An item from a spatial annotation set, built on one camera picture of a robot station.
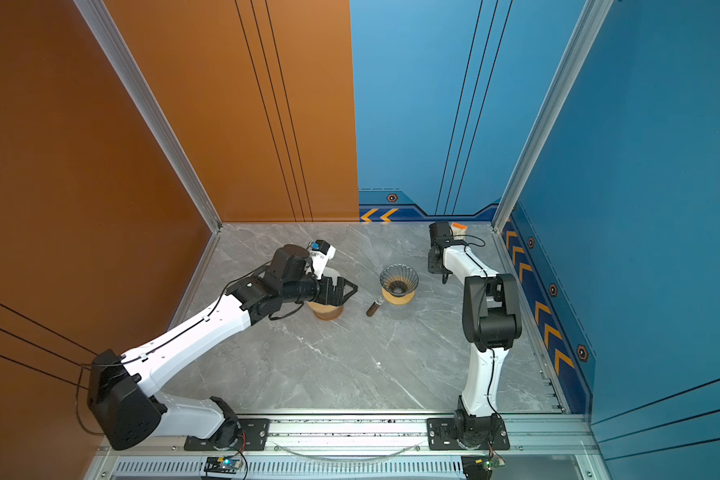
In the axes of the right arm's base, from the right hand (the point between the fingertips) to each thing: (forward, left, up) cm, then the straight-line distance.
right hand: (443, 265), depth 101 cm
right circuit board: (-55, -1, -8) cm, 56 cm away
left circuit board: (-55, +60, -6) cm, 82 cm away
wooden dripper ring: (-20, +38, +4) cm, 43 cm away
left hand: (-19, +31, +17) cm, 40 cm away
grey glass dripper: (-12, +16, +8) cm, 22 cm away
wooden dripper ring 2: (-18, +17, +6) cm, 25 cm away
